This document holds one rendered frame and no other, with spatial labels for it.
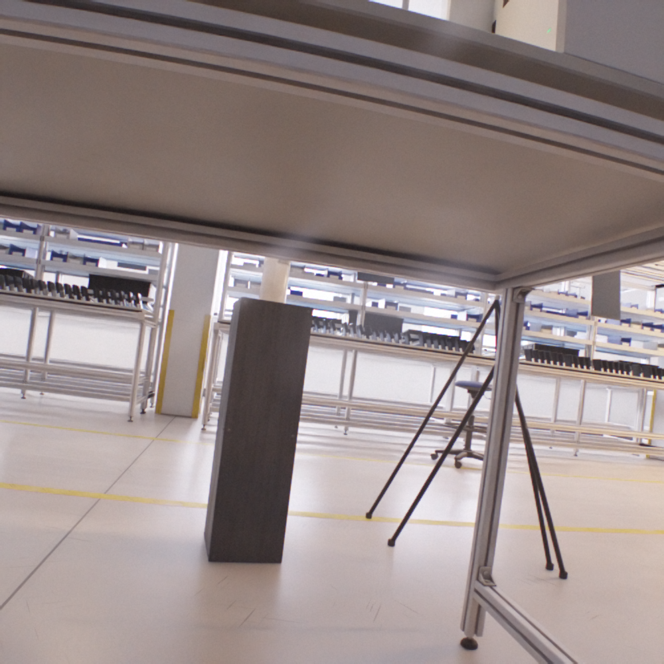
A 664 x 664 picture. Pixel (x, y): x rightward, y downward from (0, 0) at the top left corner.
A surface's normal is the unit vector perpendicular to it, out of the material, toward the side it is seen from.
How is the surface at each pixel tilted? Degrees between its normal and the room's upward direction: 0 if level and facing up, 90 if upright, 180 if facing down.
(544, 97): 90
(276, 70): 180
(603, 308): 83
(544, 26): 90
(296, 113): 180
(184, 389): 90
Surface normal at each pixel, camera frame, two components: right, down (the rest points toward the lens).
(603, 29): 0.18, -0.01
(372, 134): -0.12, 0.99
